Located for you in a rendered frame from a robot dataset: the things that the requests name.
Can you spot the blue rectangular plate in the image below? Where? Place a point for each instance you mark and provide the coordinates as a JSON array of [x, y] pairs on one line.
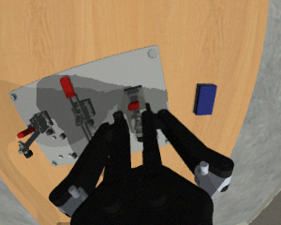
[[204, 98]]

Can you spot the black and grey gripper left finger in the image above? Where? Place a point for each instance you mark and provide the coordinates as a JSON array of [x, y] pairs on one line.
[[83, 177]]

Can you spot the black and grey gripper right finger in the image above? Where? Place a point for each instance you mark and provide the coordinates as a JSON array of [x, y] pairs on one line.
[[212, 169]]

